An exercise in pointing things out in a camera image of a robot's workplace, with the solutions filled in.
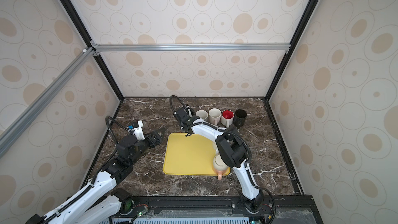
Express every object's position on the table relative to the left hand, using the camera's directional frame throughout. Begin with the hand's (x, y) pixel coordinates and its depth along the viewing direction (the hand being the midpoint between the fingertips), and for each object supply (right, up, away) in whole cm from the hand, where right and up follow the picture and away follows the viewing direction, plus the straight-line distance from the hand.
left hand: (163, 129), depth 75 cm
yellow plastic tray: (+12, -15, +8) cm, 21 cm away
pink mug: (+27, +6, +25) cm, 37 cm away
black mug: (+43, +5, +24) cm, 50 cm away
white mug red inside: (+36, +5, +29) cm, 46 cm away
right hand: (+10, +2, +22) cm, 25 cm away
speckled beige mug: (+27, -12, +12) cm, 32 cm away
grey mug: (+19, +7, +25) cm, 32 cm away
